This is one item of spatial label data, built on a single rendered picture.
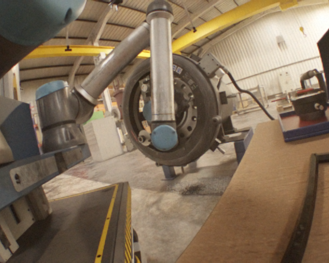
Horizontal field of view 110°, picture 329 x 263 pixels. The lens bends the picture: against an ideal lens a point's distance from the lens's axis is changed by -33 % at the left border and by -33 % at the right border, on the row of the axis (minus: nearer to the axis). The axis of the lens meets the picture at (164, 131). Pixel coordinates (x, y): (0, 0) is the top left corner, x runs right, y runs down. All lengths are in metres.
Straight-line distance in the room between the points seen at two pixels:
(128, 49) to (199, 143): 0.62
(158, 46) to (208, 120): 0.49
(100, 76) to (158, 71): 0.30
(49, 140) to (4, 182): 0.39
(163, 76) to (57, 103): 0.40
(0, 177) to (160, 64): 0.57
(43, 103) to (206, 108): 0.76
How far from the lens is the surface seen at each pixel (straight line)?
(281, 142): 0.20
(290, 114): 0.35
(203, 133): 0.95
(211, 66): 0.95
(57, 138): 0.64
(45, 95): 0.69
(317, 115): 0.26
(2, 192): 0.28
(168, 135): 0.58
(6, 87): 0.73
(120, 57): 0.80
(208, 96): 0.92
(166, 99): 0.60
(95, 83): 0.80
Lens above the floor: 0.52
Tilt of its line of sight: 3 degrees down
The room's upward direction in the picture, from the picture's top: 16 degrees counter-clockwise
